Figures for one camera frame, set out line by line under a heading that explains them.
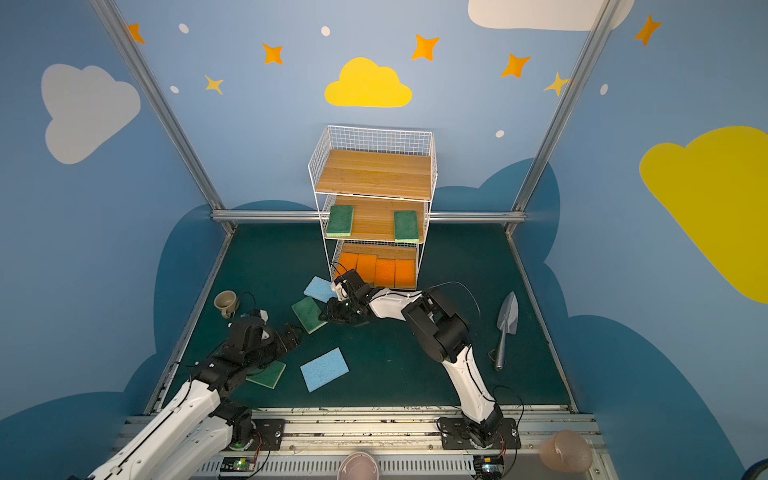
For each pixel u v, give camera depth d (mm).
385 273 1044
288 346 737
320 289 1013
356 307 780
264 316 779
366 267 1074
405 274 1058
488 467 717
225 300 960
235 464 709
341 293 882
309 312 957
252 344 641
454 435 749
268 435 749
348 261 1083
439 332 552
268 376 823
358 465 701
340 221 867
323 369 840
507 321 947
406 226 857
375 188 737
